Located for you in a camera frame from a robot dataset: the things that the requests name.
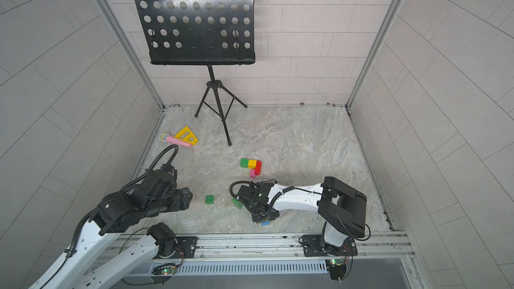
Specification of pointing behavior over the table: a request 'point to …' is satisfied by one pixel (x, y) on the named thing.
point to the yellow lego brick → (252, 164)
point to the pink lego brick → (252, 172)
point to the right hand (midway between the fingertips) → (261, 222)
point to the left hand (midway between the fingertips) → (189, 196)
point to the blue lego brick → (266, 223)
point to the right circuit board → (337, 268)
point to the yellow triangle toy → (187, 135)
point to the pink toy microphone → (164, 137)
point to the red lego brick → (258, 170)
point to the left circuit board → (166, 269)
